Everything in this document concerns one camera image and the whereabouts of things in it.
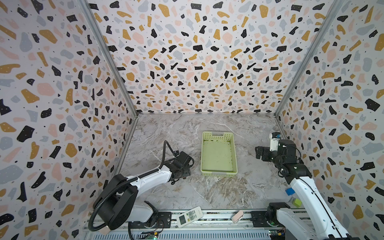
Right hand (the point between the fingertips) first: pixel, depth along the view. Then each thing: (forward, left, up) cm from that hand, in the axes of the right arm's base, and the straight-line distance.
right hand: (265, 148), depth 80 cm
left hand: (-7, +43, -15) cm, 46 cm away
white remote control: (-31, +40, -16) cm, 53 cm away
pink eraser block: (-30, +16, -16) cm, 37 cm away
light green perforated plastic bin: (+6, +24, -18) cm, 30 cm away
